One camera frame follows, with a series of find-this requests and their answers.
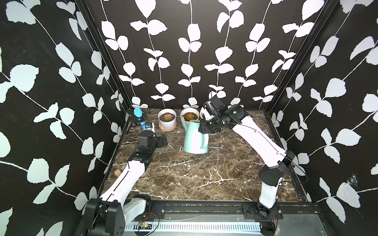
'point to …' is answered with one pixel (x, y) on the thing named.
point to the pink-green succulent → (168, 117)
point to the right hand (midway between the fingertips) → (197, 127)
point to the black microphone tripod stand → (136, 120)
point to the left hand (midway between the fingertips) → (158, 132)
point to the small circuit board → (142, 225)
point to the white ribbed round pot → (163, 124)
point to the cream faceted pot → (186, 110)
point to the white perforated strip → (248, 226)
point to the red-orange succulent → (189, 116)
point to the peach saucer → (168, 130)
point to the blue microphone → (138, 113)
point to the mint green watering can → (195, 142)
